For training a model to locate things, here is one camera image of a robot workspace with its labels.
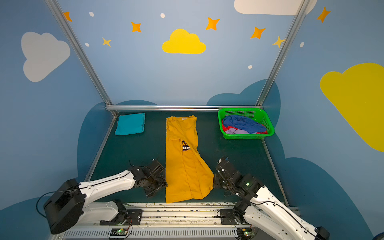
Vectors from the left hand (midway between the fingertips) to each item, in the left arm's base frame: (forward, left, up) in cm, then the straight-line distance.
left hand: (167, 190), depth 81 cm
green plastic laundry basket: (+56, -64, +4) cm, 85 cm away
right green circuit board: (-19, -42, -2) cm, 46 cm away
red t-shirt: (+40, -36, +7) cm, 54 cm away
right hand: (+3, -26, +10) cm, 28 cm away
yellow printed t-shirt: (+9, -11, -2) cm, 15 cm away
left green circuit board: (-19, +21, -2) cm, 29 cm away
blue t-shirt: (+44, -49, +8) cm, 66 cm away
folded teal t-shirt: (+50, +35, -2) cm, 62 cm away
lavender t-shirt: (+39, -41, +5) cm, 57 cm away
